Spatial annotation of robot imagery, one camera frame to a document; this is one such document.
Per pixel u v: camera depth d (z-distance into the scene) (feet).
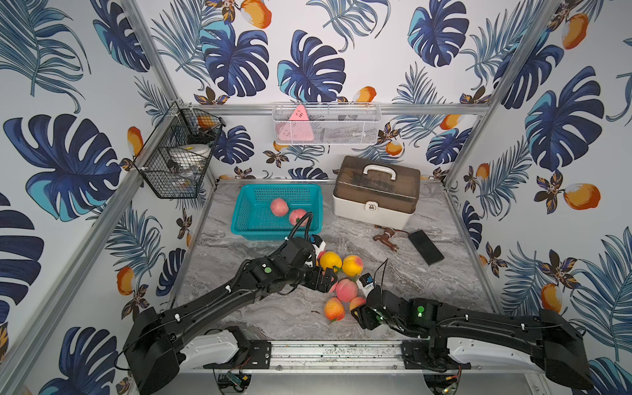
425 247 3.19
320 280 2.20
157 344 1.27
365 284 2.35
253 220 3.57
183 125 3.11
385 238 3.29
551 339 1.53
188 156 2.62
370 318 2.27
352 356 2.49
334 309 2.56
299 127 2.95
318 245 2.30
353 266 2.87
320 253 2.29
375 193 2.98
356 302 2.59
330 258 2.91
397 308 1.95
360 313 2.31
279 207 3.40
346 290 2.67
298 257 1.93
